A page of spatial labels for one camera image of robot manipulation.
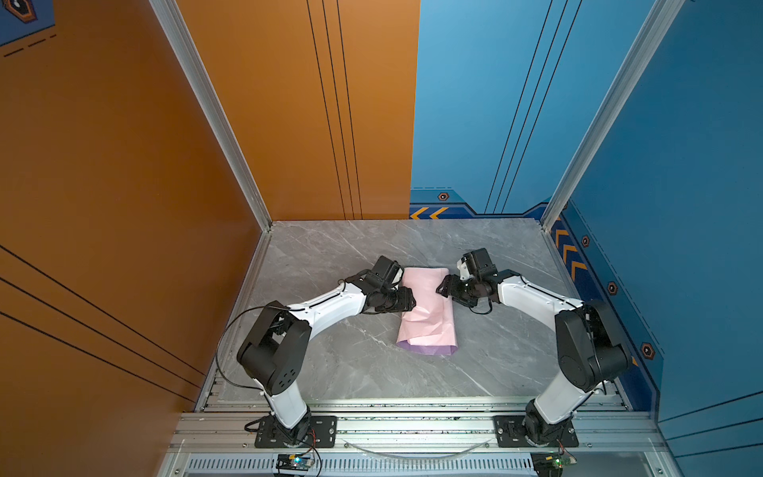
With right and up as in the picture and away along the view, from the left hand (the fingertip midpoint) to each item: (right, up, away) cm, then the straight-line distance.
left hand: (411, 301), depth 88 cm
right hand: (+10, +2, +4) cm, 11 cm away
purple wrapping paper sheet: (+5, -6, -7) cm, 10 cm away
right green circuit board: (+32, -36, -18) cm, 51 cm away
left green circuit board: (-29, -35, -18) cm, 49 cm away
